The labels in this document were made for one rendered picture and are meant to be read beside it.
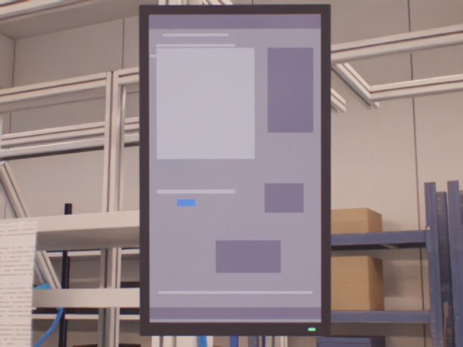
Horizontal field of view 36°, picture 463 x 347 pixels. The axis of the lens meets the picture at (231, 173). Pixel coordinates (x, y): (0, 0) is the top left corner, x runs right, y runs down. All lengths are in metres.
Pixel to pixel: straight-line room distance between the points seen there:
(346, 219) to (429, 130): 0.88
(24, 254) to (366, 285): 2.94
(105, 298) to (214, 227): 0.53
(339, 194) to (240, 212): 3.77
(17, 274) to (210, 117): 0.66
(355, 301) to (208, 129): 3.25
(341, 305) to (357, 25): 1.97
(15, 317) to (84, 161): 4.36
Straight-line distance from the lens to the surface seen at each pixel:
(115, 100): 2.22
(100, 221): 1.59
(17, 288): 1.58
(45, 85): 2.41
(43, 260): 2.78
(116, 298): 1.55
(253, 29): 1.11
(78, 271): 5.79
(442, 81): 2.37
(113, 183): 2.16
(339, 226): 4.34
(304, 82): 1.10
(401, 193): 4.74
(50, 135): 3.01
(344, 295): 4.29
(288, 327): 1.12
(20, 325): 1.57
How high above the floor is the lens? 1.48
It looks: 11 degrees up
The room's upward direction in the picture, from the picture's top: straight up
